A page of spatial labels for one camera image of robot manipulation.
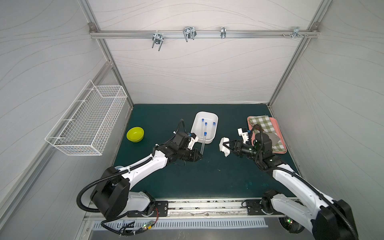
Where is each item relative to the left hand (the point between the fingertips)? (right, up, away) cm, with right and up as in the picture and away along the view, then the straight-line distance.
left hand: (202, 158), depth 79 cm
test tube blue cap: (+1, +7, +5) cm, 9 cm away
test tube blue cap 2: (+10, +18, +29) cm, 35 cm away
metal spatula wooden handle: (+49, +8, +19) cm, 53 cm away
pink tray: (+55, +16, +29) cm, 64 cm away
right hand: (+11, +8, -4) cm, 14 cm away
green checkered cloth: (+48, +18, +29) cm, 59 cm away
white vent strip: (-7, -29, -8) cm, 32 cm away
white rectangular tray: (+3, +15, +29) cm, 33 cm away
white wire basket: (-55, +17, -11) cm, 59 cm away
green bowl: (-45, +10, +22) cm, 51 cm away
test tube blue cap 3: (+4, +17, +29) cm, 34 cm away
